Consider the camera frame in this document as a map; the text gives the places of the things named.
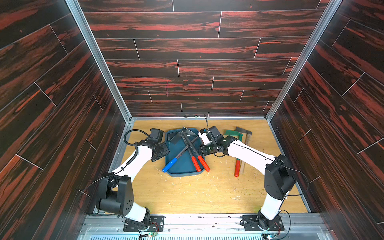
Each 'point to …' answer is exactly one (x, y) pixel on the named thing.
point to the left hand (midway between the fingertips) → (167, 151)
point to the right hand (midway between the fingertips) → (202, 148)
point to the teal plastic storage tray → (184, 166)
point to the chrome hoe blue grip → (165, 169)
